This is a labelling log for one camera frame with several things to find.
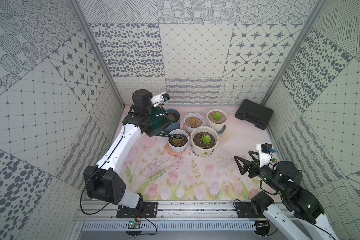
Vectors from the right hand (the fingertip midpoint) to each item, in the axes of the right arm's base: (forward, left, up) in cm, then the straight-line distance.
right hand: (242, 156), depth 67 cm
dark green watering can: (+20, +42, +1) cm, 46 cm away
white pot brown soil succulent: (+33, +6, -13) cm, 36 cm away
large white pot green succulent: (+17, +15, -13) cm, 26 cm away
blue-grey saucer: (+31, +1, -22) cm, 38 cm away
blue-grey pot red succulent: (+27, +33, -12) cm, 44 cm away
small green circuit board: (-24, +51, -25) cm, 62 cm away
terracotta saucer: (+12, +34, -22) cm, 43 cm away
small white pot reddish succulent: (+31, +22, -11) cm, 39 cm away
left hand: (+29, +49, +15) cm, 59 cm away
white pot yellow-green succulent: (+14, +32, -15) cm, 38 cm away
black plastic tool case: (+46, -25, -20) cm, 56 cm away
